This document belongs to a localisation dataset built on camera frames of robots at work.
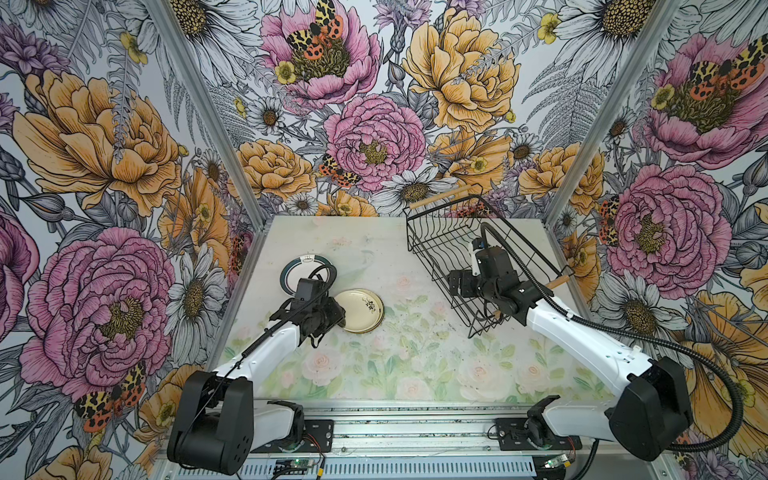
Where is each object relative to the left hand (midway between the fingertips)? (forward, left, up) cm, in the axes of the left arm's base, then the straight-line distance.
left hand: (341, 321), depth 88 cm
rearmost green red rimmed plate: (+22, +17, -3) cm, 28 cm away
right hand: (+5, -34, +11) cm, 36 cm away
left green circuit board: (-33, +9, -6) cm, 35 cm away
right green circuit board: (-34, -53, -6) cm, 63 cm away
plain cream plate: (+5, -6, -3) cm, 9 cm away
